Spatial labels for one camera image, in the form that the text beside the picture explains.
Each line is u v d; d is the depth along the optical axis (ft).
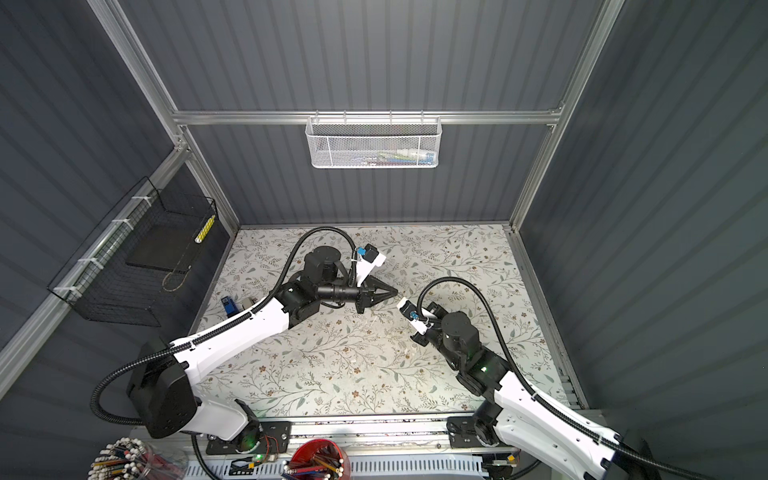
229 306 3.15
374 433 2.48
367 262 2.10
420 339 2.22
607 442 1.39
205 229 2.69
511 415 2.04
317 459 2.19
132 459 1.85
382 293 2.28
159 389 1.35
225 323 1.60
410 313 2.00
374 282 2.27
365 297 2.11
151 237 2.56
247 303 3.17
